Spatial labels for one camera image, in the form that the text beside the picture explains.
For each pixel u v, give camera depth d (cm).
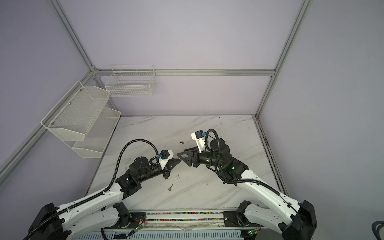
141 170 57
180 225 73
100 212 57
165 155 59
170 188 84
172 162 66
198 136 60
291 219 39
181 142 104
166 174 64
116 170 55
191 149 67
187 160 60
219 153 50
